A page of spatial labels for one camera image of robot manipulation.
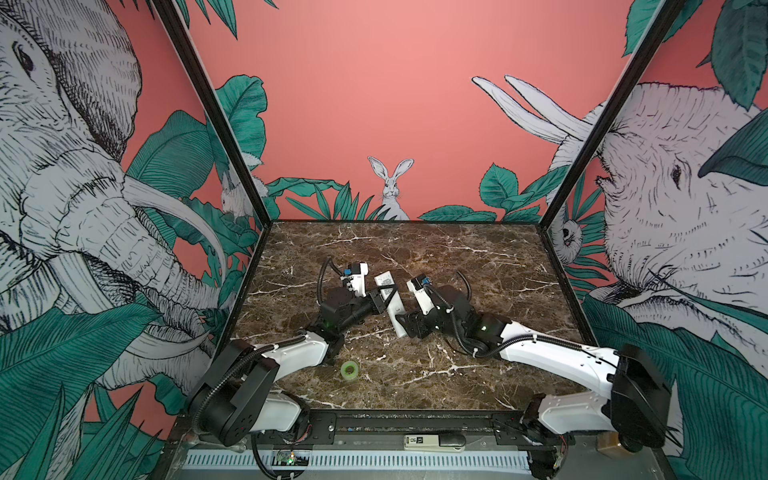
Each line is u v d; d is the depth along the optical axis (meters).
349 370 0.84
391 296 0.79
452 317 0.58
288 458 0.70
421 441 0.69
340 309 0.64
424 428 0.75
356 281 0.76
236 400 0.42
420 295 0.69
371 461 0.70
